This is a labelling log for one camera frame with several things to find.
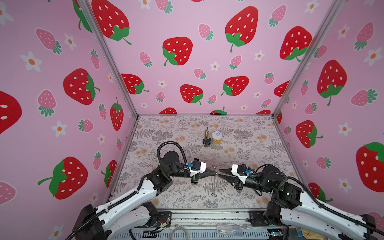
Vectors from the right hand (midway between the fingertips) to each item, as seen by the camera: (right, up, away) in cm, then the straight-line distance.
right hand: (219, 171), depth 60 cm
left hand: (-2, 0, 0) cm, 2 cm away
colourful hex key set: (-2, +9, +44) cm, 45 cm away
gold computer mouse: (+42, -31, +6) cm, 52 cm away
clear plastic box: (+6, -31, +10) cm, 33 cm away
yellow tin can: (+5, +11, +41) cm, 43 cm away
